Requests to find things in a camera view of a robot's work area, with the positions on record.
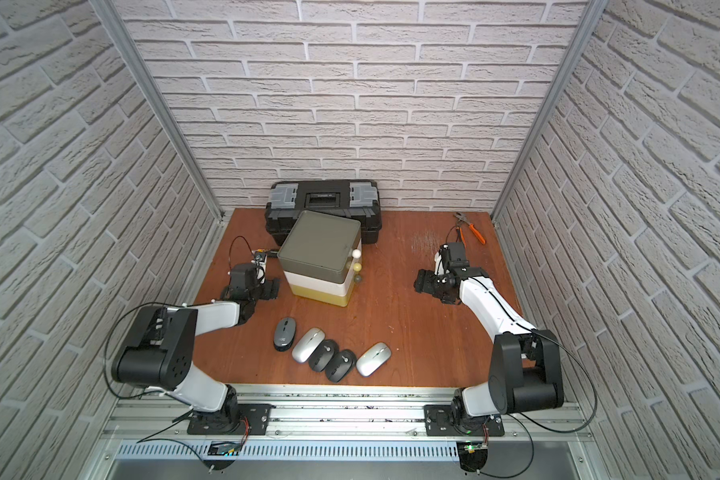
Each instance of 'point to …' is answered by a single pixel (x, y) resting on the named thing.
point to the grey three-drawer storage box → (320, 256)
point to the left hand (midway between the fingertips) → (262, 271)
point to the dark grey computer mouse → (284, 334)
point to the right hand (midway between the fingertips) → (430, 286)
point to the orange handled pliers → (461, 220)
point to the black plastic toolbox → (353, 199)
